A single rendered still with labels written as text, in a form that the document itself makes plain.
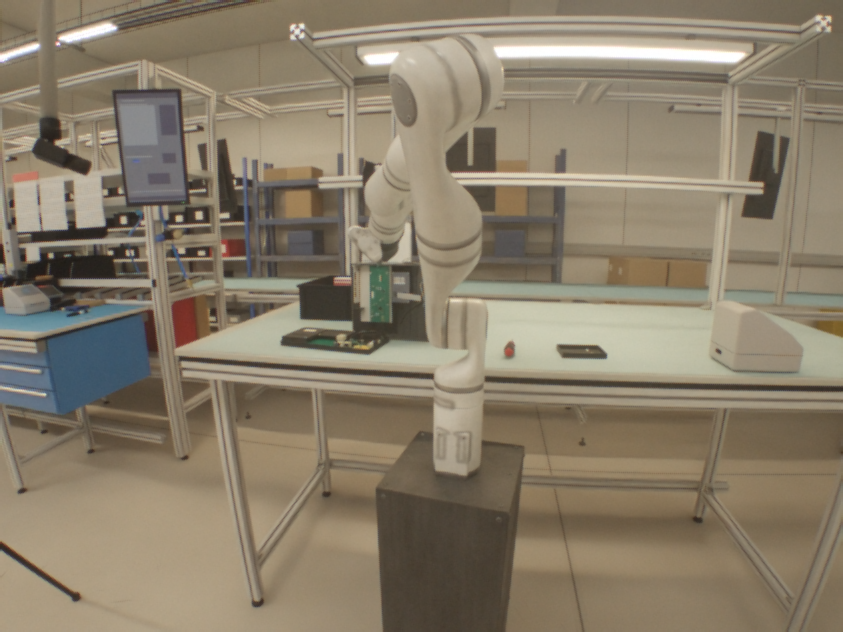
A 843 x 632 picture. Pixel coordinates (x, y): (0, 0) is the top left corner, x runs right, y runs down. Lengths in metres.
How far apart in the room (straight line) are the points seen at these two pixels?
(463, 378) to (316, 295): 0.82
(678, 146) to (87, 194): 5.57
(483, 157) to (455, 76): 2.53
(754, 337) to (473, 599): 0.81
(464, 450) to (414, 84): 0.60
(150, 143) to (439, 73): 1.87
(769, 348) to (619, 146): 4.53
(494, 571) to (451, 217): 0.61
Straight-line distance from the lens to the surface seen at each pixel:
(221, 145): 3.58
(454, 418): 0.76
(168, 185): 2.19
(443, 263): 0.57
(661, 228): 5.58
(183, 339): 2.85
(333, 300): 1.43
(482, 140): 3.00
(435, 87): 0.43
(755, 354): 1.14
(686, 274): 4.62
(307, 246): 5.23
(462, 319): 0.71
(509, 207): 4.74
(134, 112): 2.23
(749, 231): 6.07
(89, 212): 2.79
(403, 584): 0.93
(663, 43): 1.51
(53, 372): 2.23
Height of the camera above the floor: 1.30
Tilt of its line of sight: 12 degrees down
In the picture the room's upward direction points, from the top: straight up
